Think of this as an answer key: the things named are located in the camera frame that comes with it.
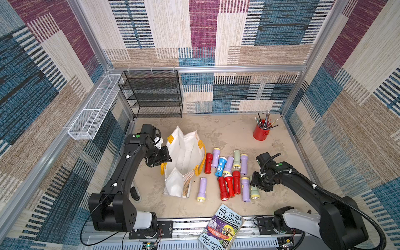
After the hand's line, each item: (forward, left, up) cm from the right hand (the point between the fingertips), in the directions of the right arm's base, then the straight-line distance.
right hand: (256, 187), depth 84 cm
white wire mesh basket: (+19, +79, +33) cm, 88 cm away
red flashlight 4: (+6, +10, 0) cm, 11 cm away
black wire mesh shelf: (+59, +61, +18) cm, 87 cm away
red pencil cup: (+33, -9, +8) cm, 35 cm away
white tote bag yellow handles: (+20, +38, 0) cm, 43 cm away
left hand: (+9, +45, +14) cm, 48 cm away
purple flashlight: (+19, +20, +2) cm, 28 cm away
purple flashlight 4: (-1, +6, +1) cm, 6 cm away
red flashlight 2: (-3, +17, +1) cm, 17 cm away
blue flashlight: (+12, +17, +1) cm, 21 cm away
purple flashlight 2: (+12, +14, +1) cm, 18 cm away
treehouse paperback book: (-19, +20, +1) cm, 27 cm away
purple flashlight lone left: (-4, +29, +2) cm, 29 cm away
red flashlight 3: (+5, +14, 0) cm, 15 cm away
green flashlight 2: (-3, +2, +1) cm, 4 cm away
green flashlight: (+13, +8, +1) cm, 16 cm away
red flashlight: (+14, +25, +1) cm, 29 cm away
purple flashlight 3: (+14, +4, +1) cm, 14 cm away
